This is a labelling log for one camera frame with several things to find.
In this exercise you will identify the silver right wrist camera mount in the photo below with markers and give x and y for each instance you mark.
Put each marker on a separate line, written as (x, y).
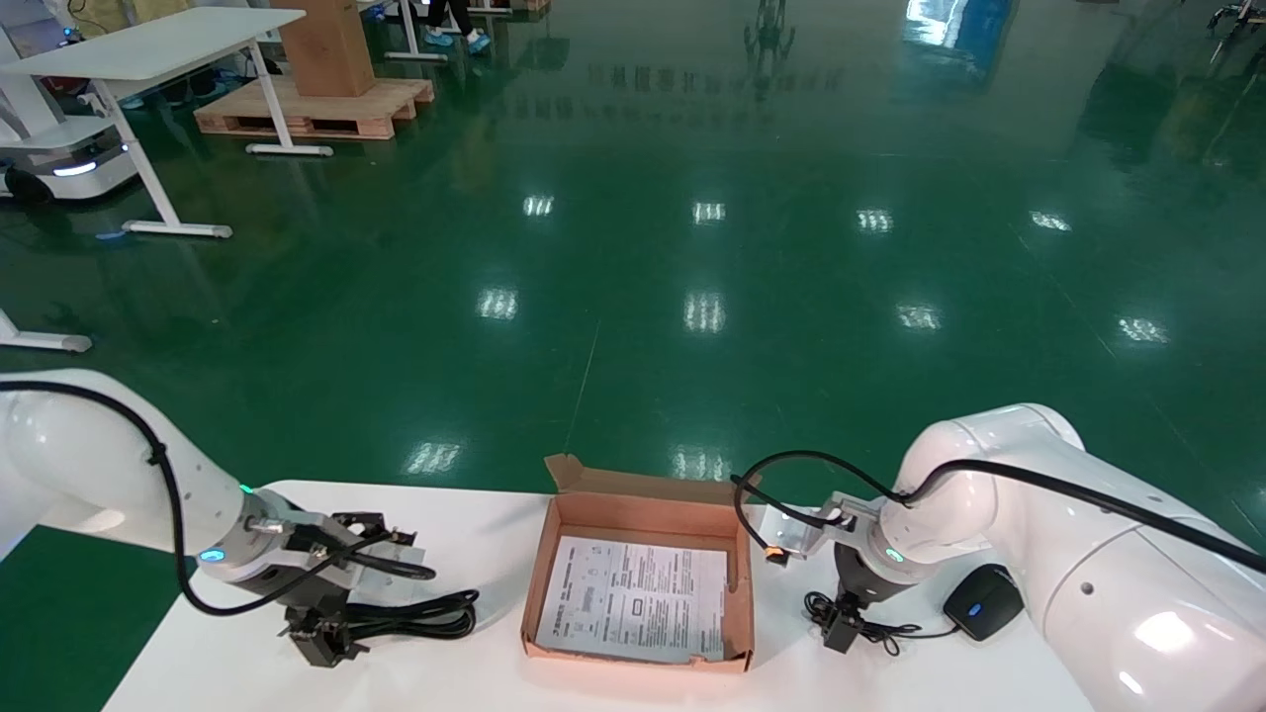
(806, 534)

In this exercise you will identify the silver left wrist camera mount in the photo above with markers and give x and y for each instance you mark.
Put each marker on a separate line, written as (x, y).
(396, 590)

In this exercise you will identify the wooden pallet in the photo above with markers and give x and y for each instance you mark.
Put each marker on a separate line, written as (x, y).
(346, 109)

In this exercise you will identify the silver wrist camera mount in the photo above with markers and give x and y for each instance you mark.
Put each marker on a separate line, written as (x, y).
(806, 534)
(396, 590)

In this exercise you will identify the white printed instruction sheet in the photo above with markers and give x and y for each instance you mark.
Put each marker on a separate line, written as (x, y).
(633, 598)

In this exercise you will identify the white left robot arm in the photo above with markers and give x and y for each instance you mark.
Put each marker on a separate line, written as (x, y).
(89, 455)

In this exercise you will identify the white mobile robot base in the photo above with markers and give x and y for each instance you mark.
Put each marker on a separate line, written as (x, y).
(59, 178)

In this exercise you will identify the distant metal stand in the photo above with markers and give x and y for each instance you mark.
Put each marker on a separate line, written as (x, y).
(1236, 15)

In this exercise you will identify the distant white desk legs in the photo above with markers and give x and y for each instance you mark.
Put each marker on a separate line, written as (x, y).
(407, 35)

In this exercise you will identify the large white desk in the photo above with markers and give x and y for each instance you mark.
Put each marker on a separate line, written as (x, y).
(148, 44)

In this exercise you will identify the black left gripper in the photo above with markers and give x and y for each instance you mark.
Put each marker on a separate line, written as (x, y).
(312, 591)

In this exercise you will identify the person with black leggings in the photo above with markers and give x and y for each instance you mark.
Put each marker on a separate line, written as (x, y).
(460, 20)

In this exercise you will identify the person in yellow gown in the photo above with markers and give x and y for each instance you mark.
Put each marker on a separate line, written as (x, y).
(129, 10)

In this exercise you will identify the black computer mouse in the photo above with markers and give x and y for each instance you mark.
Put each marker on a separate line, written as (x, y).
(984, 605)

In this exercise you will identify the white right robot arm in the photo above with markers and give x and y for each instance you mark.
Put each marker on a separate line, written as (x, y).
(1088, 564)

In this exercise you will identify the white desk foot bar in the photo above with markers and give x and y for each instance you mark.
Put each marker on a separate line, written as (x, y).
(45, 341)

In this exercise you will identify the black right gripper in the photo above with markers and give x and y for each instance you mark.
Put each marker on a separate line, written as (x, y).
(870, 578)

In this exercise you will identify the tall brown cardboard carton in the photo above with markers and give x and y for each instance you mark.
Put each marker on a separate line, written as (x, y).
(326, 49)

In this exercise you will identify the brown cardboard storage box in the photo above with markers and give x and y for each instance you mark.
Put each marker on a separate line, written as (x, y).
(643, 516)

